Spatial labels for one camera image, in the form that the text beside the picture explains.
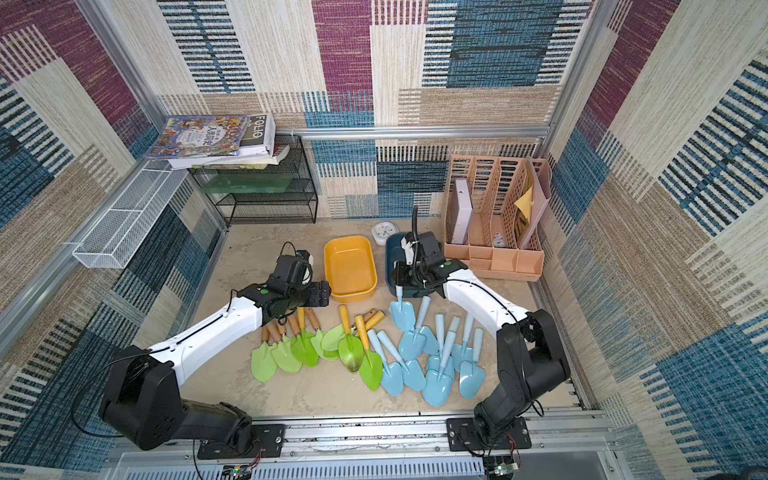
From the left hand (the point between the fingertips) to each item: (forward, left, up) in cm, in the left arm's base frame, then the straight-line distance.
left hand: (318, 288), depth 88 cm
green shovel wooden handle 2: (-14, +10, -12) cm, 21 cm away
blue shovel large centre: (-24, -33, -12) cm, 42 cm away
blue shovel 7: (-22, -42, -12) cm, 49 cm away
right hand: (+4, -22, +2) cm, 22 cm away
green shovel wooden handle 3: (-16, -3, -10) cm, 19 cm away
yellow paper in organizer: (+19, -61, +14) cm, 65 cm away
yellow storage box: (+15, -7, -11) cm, 20 cm away
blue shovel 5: (-13, -33, -10) cm, 36 cm away
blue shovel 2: (-21, -26, -11) cm, 35 cm away
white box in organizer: (+21, -45, +3) cm, 50 cm away
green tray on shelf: (+34, +25, +12) cm, 44 cm away
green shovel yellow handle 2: (-18, -15, -12) cm, 27 cm away
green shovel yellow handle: (-12, +5, -11) cm, 17 cm away
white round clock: (+32, -18, -9) cm, 38 cm away
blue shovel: (-21, -21, -12) cm, 31 cm away
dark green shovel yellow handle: (-14, -9, -9) cm, 19 cm away
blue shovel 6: (-17, -33, -11) cm, 39 cm away
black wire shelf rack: (+27, +12, +13) cm, 32 cm away
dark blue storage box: (+23, -23, -12) cm, 34 cm away
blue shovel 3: (-8, -24, 0) cm, 25 cm away
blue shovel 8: (-15, -41, -12) cm, 46 cm away
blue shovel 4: (-12, -27, -12) cm, 32 cm away
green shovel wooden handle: (-17, +15, -12) cm, 26 cm away
